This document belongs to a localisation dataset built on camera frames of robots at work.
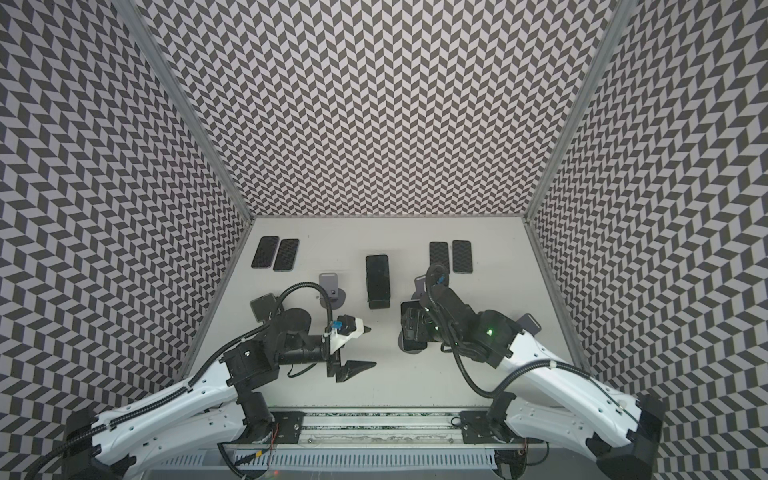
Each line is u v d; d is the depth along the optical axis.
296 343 0.56
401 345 0.88
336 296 0.90
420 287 0.87
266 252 1.05
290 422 0.73
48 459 0.39
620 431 0.39
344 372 0.59
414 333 0.61
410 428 0.75
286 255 1.05
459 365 0.53
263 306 0.85
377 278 0.90
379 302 0.94
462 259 1.06
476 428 0.77
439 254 1.05
